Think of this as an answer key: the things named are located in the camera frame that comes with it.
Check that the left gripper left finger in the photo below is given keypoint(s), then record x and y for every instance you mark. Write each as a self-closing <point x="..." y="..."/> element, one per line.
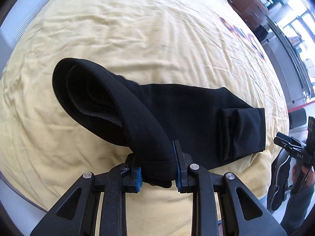
<point x="131" y="173"/>

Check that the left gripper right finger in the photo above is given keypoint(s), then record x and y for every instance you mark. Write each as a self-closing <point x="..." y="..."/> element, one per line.
<point x="184" y="182"/>

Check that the black pants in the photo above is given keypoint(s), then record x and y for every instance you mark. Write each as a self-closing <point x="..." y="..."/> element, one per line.
<point x="213" y="126"/>

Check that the person's dark sleeve forearm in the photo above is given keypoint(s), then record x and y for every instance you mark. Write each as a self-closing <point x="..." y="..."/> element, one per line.
<point x="296" y="209"/>

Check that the person's right hand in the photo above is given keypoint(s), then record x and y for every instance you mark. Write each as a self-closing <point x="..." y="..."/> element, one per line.
<point x="308" y="174"/>

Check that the glass desk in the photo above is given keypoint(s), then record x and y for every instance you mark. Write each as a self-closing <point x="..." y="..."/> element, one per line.
<point x="290" y="48"/>

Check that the black bag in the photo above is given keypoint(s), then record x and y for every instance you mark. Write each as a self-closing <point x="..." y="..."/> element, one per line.
<point x="260" y="32"/>

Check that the wooden drawer chest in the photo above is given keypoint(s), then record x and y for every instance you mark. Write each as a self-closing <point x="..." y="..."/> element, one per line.
<point x="252" y="12"/>

